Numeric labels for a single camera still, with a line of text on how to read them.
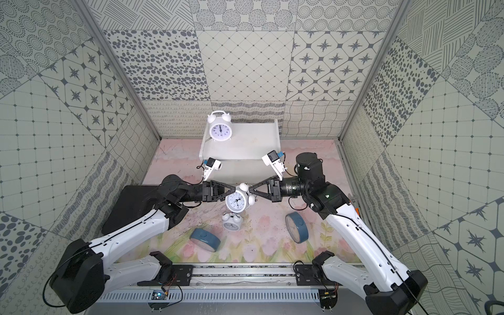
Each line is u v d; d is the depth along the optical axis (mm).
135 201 882
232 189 592
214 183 592
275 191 530
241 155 701
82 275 396
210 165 636
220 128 712
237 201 605
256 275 762
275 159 563
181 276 735
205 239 718
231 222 799
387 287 373
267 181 573
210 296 701
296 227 766
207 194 582
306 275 732
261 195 584
